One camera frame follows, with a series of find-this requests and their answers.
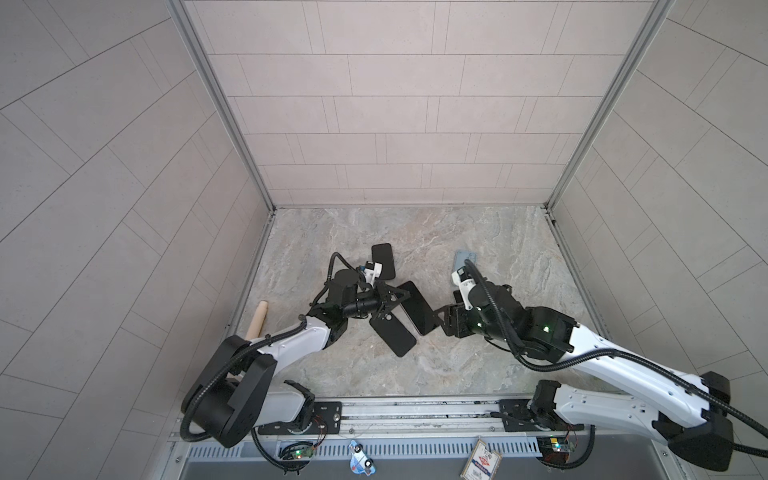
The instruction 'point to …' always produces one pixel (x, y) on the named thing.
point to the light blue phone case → (461, 256)
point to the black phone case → (394, 333)
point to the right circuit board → (549, 444)
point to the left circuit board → (296, 451)
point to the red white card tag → (482, 463)
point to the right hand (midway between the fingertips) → (439, 318)
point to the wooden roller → (257, 321)
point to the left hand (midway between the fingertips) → (415, 297)
